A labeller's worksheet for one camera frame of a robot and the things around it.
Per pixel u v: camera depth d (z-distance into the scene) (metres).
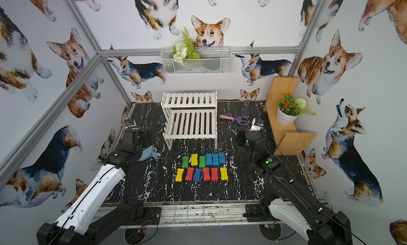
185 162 0.90
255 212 0.73
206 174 0.86
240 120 1.10
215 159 0.90
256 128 0.67
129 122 0.67
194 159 0.91
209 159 0.90
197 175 0.85
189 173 0.86
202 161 0.90
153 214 0.74
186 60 0.83
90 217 0.42
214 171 0.86
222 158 0.92
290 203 0.48
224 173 0.86
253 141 0.56
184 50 0.78
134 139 0.59
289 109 0.90
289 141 0.82
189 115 0.98
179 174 0.86
